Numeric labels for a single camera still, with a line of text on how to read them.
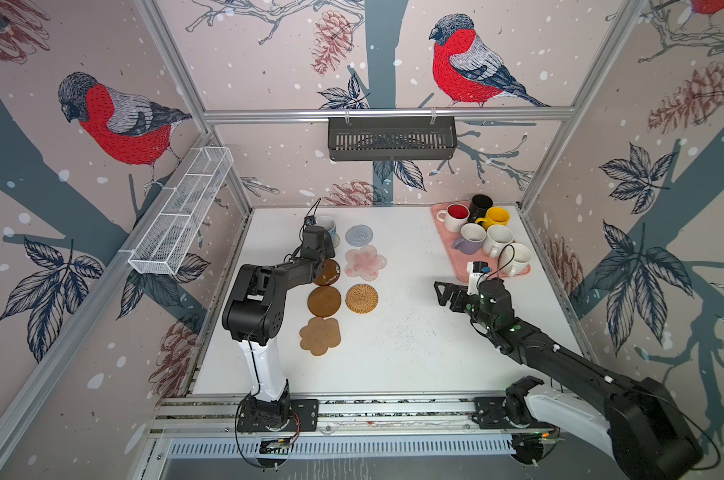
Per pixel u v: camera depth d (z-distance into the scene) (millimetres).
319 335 885
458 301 745
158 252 693
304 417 730
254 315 509
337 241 1104
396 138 1070
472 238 1045
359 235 1113
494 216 1091
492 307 637
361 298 951
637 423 398
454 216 1074
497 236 1039
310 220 899
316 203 1259
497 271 729
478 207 1104
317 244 799
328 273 1007
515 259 947
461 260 1039
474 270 764
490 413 728
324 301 927
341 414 747
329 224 1035
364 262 1043
